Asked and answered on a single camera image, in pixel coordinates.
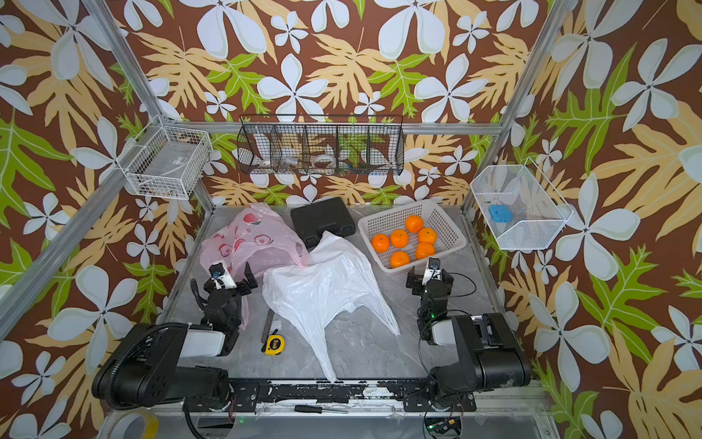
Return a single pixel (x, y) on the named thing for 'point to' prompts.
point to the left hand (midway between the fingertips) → (233, 265)
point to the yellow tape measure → (274, 345)
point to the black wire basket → (321, 144)
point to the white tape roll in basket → (324, 161)
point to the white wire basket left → (165, 161)
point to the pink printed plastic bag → (258, 239)
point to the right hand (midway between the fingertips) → (427, 267)
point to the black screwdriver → (313, 409)
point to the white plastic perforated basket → (410, 234)
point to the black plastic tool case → (313, 219)
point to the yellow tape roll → (136, 424)
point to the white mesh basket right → (517, 206)
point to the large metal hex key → (268, 325)
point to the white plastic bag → (335, 275)
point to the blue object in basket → (501, 213)
